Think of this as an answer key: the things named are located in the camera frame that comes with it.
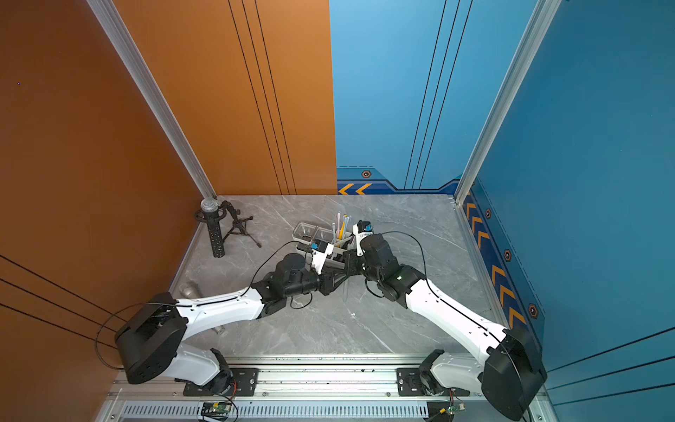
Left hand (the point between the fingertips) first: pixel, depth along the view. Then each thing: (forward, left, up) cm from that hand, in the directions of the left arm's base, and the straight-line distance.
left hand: (348, 270), depth 78 cm
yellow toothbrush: (+19, +2, -4) cm, 19 cm away
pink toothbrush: (+20, +4, -4) cm, 21 cm away
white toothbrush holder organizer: (+22, +17, -12) cm, 31 cm away
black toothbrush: (+16, 0, -7) cm, 18 cm away
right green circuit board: (-32, -30, -15) cm, 46 cm away
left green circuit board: (-32, +36, -19) cm, 52 cm away
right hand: (+4, +1, +3) cm, 5 cm away
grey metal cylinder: (0, +55, -14) cm, 56 cm away
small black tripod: (+23, +43, -9) cm, 49 cm away
